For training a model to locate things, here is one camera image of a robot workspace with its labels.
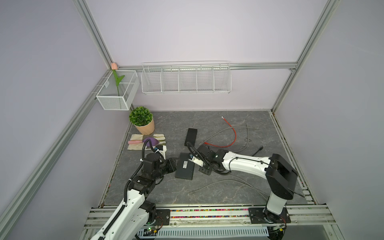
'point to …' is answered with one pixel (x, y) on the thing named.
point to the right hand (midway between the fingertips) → (203, 164)
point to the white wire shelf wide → (183, 77)
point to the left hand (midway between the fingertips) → (179, 162)
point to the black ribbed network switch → (191, 136)
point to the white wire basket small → (120, 91)
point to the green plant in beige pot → (143, 119)
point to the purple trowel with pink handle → (154, 141)
